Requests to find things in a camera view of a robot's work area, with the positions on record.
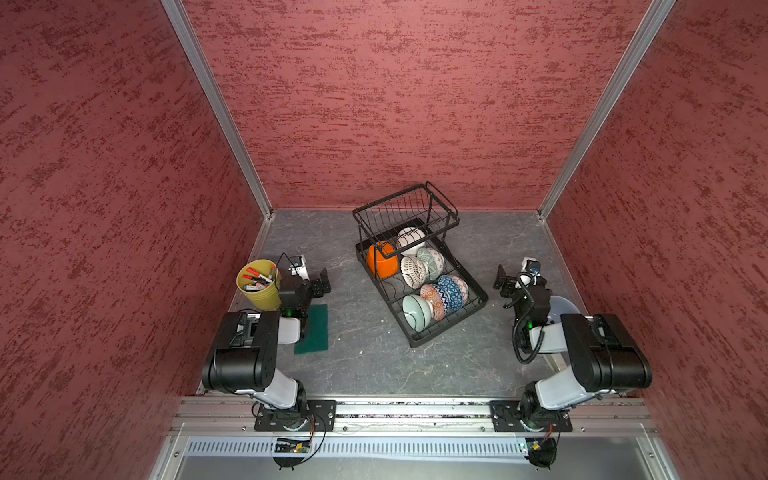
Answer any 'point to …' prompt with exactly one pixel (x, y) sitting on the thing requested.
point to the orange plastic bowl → (381, 261)
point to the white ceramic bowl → (410, 239)
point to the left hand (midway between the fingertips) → (313, 275)
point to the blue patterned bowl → (450, 292)
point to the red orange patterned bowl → (430, 292)
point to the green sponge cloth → (316, 336)
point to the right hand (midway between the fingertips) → (512, 271)
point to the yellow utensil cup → (259, 281)
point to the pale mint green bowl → (417, 312)
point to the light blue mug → (560, 306)
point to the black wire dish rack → (426, 207)
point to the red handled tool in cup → (254, 275)
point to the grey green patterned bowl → (433, 262)
